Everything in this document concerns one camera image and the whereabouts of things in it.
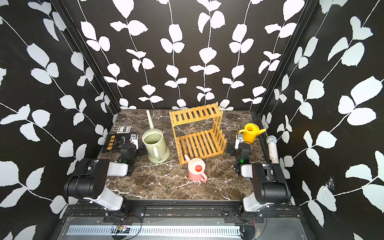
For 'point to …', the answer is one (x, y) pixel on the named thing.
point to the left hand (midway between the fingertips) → (137, 140)
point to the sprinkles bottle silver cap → (272, 141)
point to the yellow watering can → (251, 131)
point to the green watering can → (157, 151)
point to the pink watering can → (196, 168)
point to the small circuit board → (121, 229)
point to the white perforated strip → (98, 231)
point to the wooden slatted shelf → (202, 144)
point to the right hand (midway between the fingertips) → (236, 139)
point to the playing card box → (125, 129)
